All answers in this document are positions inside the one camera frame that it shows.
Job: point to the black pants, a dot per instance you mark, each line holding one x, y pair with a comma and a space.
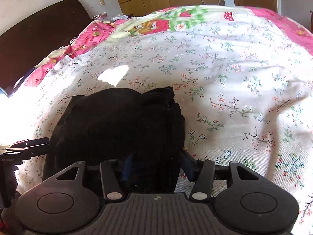
117, 122

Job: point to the dark wooden headboard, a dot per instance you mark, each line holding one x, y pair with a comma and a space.
28, 42

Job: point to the pink cartoon quilt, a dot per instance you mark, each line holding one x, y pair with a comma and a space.
179, 18

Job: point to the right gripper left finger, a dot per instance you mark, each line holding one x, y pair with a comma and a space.
127, 169

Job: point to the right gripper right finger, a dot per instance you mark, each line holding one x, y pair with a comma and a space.
191, 167

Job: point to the floral white bed sheet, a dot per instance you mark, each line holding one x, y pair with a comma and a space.
244, 88

